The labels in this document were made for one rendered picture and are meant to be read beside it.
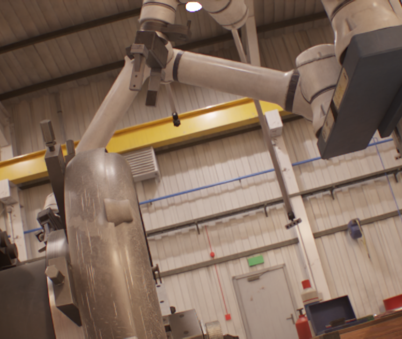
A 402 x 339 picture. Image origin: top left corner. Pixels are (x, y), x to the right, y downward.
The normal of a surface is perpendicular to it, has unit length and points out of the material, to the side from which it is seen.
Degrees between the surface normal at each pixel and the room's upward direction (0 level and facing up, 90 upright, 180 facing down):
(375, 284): 90
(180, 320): 38
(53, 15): 173
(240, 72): 92
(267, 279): 90
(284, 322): 90
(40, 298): 70
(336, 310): 77
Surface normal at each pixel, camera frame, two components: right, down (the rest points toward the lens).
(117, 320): 0.07, -0.25
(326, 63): -0.22, -0.29
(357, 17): -0.55, -0.50
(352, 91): 0.23, 0.92
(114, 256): 0.00, -0.50
